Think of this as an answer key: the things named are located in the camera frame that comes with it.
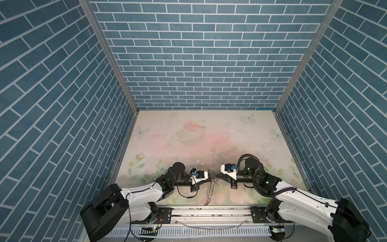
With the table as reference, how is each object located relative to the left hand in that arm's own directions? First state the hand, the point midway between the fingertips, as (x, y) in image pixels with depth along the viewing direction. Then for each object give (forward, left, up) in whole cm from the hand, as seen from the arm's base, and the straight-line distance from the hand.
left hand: (209, 180), depth 75 cm
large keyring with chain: (0, -2, +2) cm, 3 cm away
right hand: (+2, -3, +3) cm, 5 cm away
